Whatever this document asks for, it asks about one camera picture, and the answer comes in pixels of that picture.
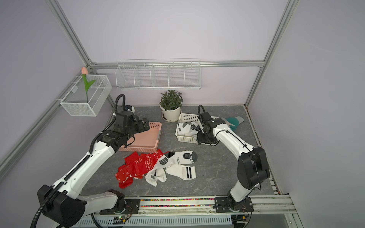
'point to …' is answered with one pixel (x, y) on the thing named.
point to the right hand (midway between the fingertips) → (204, 140)
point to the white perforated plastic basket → (202, 143)
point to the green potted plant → (171, 100)
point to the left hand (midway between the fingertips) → (141, 122)
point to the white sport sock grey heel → (185, 128)
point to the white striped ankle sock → (185, 172)
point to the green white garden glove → (235, 121)
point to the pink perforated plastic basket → (147, 141)
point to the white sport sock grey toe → (158, 173)
